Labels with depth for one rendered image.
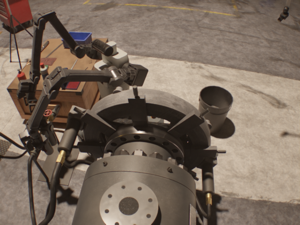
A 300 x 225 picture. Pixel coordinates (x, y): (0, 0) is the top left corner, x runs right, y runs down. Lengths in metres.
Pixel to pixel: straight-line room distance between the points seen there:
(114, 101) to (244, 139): 1.53
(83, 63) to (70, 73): 1.21
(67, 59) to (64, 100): 0.54
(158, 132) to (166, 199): 0.38
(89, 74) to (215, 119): 1.28
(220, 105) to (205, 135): 1.11
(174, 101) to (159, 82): 1.67
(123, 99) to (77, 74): 0.27
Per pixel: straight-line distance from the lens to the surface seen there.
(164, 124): 1.40
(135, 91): 1.04
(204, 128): 1.25
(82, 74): 1.22
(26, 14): 4.93
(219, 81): 2.95
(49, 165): 2.19
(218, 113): 2.08
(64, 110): 2.30
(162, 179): 0.97
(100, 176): 1.02
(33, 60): 1.57
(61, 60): 2.53
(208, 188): 1.43
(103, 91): 1.72
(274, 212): 2.07
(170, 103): 1.12
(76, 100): 2.12
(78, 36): 2.82
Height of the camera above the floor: 1.72
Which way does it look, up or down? 45 degrees down
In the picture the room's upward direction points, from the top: straight up
